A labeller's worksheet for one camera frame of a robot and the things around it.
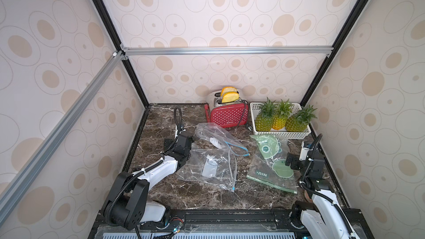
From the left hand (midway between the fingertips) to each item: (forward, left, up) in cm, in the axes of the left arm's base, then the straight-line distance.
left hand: (179, 136), depth 89 cm
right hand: (-9, -62, -1) cm, 63 cm away
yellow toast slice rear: (+29, -26, +9) cm, 40 cm away
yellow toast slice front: (+22, -28, +8) cm, 36 cm away
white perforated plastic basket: (+7, -56, -6) cm, 56 cm away
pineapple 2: (+9, -66, +2) cm, 66 cm away
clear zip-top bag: (-8, -18, -11) cm, 23 cm away
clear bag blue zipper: (+4, -17, -3) cm, 18 cm away
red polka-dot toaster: (+15, -25, +1) cm, 29 cm away
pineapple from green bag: (+11, -47, +1) cm, 48 cm away
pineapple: (+13, -57, +1) cm, 59 cm away
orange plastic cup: (-33, -53, +10) cm, 63 cm away
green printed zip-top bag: (-10, -48, -10) cm, 50 cm away
